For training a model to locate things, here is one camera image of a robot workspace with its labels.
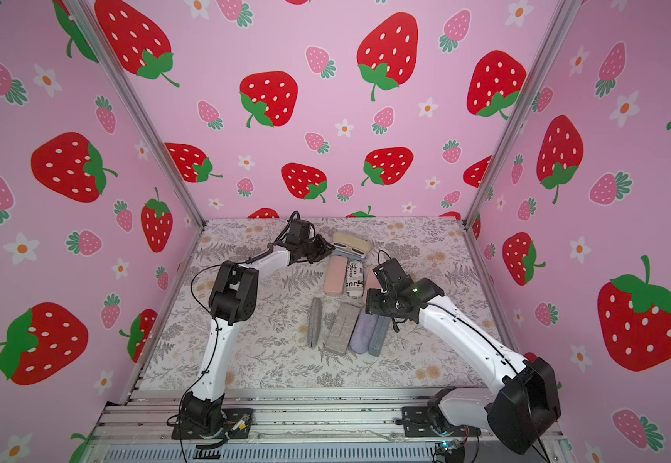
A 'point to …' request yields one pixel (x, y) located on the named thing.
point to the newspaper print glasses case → (355, 279)
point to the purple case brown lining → (362, 332)
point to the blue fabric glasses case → (351, 245)
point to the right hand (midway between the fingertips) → (386, 301)
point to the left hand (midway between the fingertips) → (338, 247)
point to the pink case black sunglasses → (372, 282)
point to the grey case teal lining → (342, 327)
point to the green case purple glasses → (379, 335)
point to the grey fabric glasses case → (314, 321)
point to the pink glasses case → (335, 275)
